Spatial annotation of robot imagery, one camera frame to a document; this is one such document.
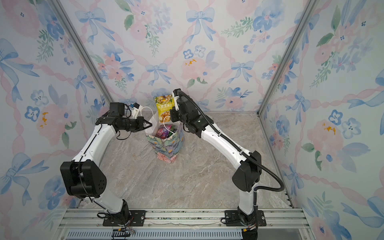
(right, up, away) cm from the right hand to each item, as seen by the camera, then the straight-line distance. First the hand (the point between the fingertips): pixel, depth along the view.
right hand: (173, 106), depth 77 cm
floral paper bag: (-3, -17, -3) cm, 17 cm away
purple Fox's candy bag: (-5, -13, +7) cm, 16 cm away
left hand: (-13, -9, +5) cm, 16 cm away
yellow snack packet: (-5, +1, +1) cm, 5 cm away
